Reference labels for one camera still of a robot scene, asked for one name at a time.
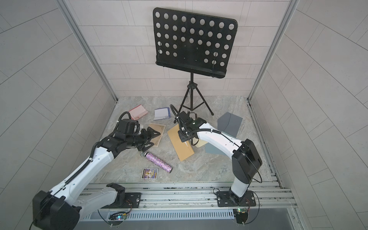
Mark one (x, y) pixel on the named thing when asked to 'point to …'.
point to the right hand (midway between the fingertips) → (184, 135)
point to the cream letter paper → (159, 128)
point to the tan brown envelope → (184, 149)
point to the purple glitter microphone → (157, 162)
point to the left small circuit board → (118, 216)
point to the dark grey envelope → (230, 123)
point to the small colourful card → (149, 173)
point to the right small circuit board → (241, 215)
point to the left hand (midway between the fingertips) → (160, 137)
